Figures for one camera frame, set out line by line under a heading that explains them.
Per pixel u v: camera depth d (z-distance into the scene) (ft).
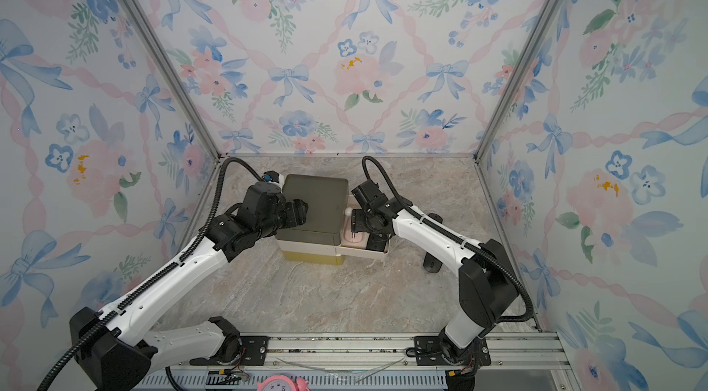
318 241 2.55
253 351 2.41
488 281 1.44
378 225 1.96
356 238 2.80
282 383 2.22
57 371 1.14
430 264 2.90
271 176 2.21
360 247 2.77
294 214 2.21
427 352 2.40
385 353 2.46
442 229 1.66
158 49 2.81
